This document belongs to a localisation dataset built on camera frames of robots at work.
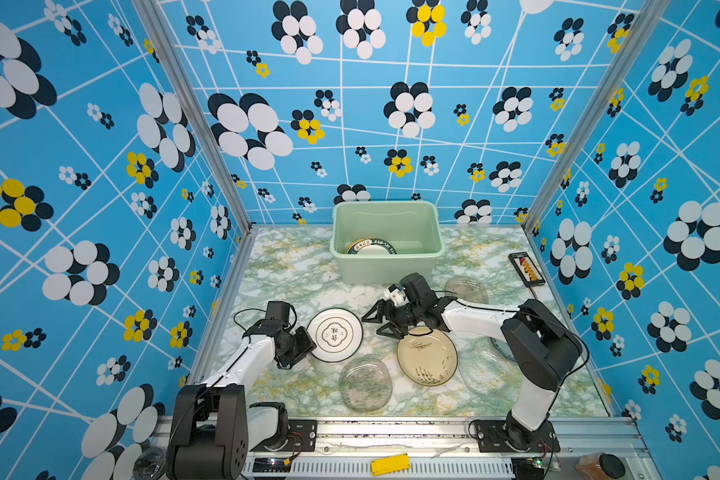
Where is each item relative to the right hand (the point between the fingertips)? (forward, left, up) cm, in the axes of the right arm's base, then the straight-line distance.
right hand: (370, 326), depth 85 cm
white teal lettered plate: (+35, +1, -5) cm, 35 cm away
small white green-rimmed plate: (0, +10, -7) cm, 12 cm away
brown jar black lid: (-32, -49, +1) cm, 59 cm away
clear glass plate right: (-10, -34, -8) cm, 36 cm away
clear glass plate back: (+18, -33, -8) cm, 38 cm away
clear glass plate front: (-14, +1, -8) cm, 16 cm away
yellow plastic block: (-32, -5, -7) cm, 33 cm away
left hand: (-4, +17, -6) cm, 18 cm away
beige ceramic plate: (-7, -17, -6) cm, 19 cm away
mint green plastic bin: (+38, -16, +1) cm, 41 cm away
